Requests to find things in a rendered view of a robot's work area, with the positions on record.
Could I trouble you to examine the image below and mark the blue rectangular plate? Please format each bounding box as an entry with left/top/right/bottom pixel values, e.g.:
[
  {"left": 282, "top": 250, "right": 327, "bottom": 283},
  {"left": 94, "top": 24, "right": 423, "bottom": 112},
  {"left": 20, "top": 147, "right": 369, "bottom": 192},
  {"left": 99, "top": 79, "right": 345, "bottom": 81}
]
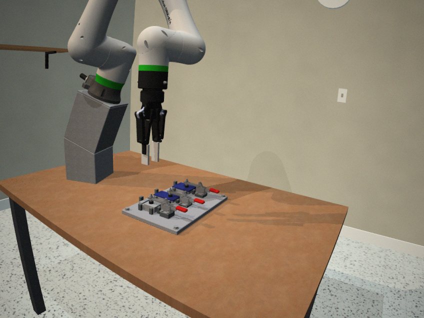
[{"left": 172, "top": 182, "right": 196, "bottom": 195}]

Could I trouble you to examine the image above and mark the blue rectangular block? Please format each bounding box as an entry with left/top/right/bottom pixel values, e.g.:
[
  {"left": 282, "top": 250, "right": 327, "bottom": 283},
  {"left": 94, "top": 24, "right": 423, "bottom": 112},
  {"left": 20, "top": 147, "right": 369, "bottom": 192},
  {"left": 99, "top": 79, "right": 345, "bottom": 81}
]
[{"left": 153, "top": 191, "right": 180, "bottom": 203}]

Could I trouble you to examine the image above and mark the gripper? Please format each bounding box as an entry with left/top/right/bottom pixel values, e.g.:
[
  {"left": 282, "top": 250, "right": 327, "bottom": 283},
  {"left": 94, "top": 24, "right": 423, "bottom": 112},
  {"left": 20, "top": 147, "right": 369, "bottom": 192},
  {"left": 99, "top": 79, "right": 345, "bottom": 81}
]
[{"left": 134, "top": 90, "right": 167, "bottom": 165}]

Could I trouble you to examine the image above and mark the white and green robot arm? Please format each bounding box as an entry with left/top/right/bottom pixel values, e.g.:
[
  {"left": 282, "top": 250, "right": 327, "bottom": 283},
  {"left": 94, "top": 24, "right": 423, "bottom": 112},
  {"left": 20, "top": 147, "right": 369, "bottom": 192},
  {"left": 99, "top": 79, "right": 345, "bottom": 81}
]
[{"left": 67, "top": 0, "right": 206, "bottom": 104}]

